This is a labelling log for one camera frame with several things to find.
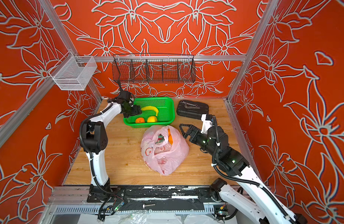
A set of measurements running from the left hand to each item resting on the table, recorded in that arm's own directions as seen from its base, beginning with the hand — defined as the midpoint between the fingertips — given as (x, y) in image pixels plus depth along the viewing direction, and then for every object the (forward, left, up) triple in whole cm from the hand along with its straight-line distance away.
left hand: (136, 110), depth 99 cm
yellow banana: (+9, -8, -7) cm, 14 cm away
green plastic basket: (+7, -13, -8) cm, 16 cm away
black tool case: (+7, -41, -3) cm, 42 cm away
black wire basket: (+23, -12, +21) cm, 33 cm away
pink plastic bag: (-23, -22, -10) cm, 33 cm away
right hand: (-27, -32, +21) cm, 47 cm away
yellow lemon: (-5, -12, -3) cm, 13 cm away
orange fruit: (-6, -3, -4) cm, 8 cm away
